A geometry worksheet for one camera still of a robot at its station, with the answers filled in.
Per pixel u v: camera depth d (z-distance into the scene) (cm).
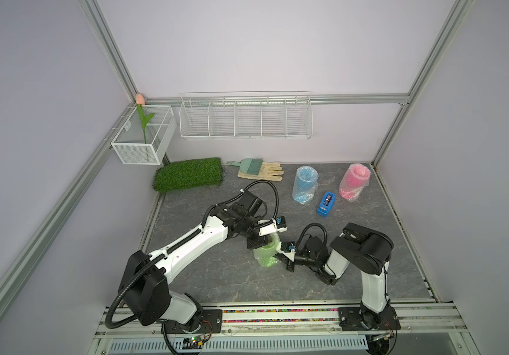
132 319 44
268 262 85
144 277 44
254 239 69
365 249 52
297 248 80
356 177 94
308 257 77
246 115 97
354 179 94
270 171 118
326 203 102
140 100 89
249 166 120
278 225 67
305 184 94
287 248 74
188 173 113
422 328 74
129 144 78
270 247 74
